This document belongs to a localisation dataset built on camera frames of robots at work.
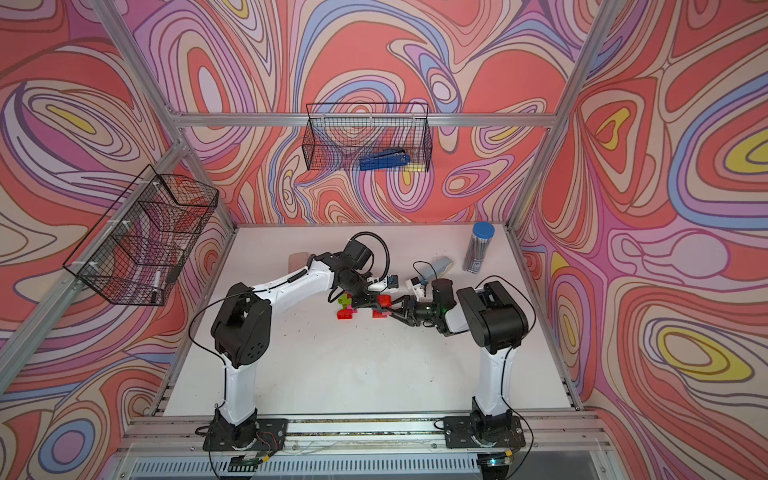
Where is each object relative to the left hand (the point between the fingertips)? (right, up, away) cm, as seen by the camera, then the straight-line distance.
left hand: (380, 298), depth 91 cm
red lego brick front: (+2, 0, -3) cm, 3 cm away
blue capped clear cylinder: (+31, +16, +3) cm, 35 cm away
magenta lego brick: (-9, -4, +2) cm, 10 cm away
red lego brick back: (-1, -6, +2) cm, 6 cm away
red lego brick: (-11, -5, +2) cm, 13 cm away
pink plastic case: (-31, +11, +16) cm, 36 cm away
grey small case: (+22, +10, +12) cm, 27 cm away
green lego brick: (-12, -1, +4) cm, 13 cm away
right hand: (+3, -6, +1) cm, 7 cm away
